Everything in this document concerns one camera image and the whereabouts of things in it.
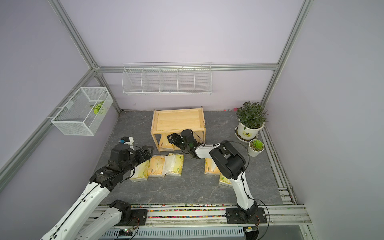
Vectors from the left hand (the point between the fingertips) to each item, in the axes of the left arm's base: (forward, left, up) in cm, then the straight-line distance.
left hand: (147, 151), depth 77 cm
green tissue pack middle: (-2, -11, -14) cm, 18 cm away
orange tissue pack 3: (-4, -34, -15) cm, 37 cm away
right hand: (+15, -9, -10) cm, 20 cm away
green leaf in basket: (+23, +28, +12) cm, 38 cm away
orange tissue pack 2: (-1, -2, -13) cm, 13 cm away
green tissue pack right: (-13, -40, -14) cm, 44 cm away
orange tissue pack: (+11, -7, -12) cm, 18 cm away
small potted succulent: (+3, -61, -9) cm, 62 cm away
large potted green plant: (+18, -60, +2) cm, 63 cm away
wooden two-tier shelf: (+18, -9, +2) cm, 20 cm away
